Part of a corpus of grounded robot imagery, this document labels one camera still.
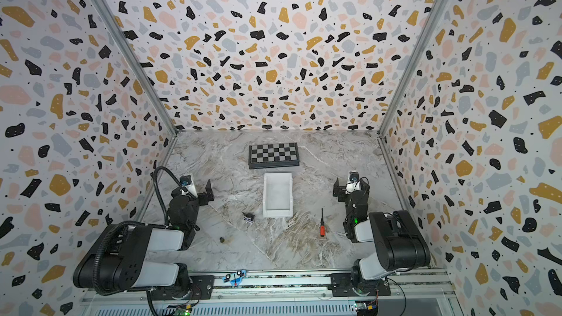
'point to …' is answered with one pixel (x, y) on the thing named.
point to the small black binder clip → (248, 218)
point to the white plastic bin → (277, 195)
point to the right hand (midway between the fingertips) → (355, 179)
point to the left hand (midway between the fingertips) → (201, 181)
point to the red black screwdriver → (322, 228)
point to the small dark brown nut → (222, 240)
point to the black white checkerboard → (273, 156)
